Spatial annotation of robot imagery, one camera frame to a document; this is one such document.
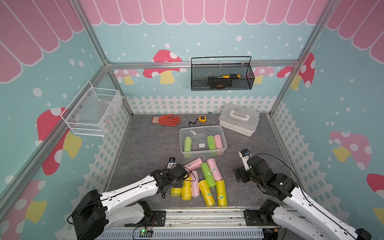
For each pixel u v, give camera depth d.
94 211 0.40
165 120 1.16
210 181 0.83
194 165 0.89
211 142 0.98
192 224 0.73
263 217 0.66
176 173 0.63
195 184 0.82
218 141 1.00
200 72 0.94
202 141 1.05
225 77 0.92
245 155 0.66
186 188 0.81
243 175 0.67
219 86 0.90
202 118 1.16
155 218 0.74
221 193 0.79
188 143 0.99
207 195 0.78
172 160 0.74
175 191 0.80
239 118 1.02
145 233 0.73
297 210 0.49
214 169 0.87
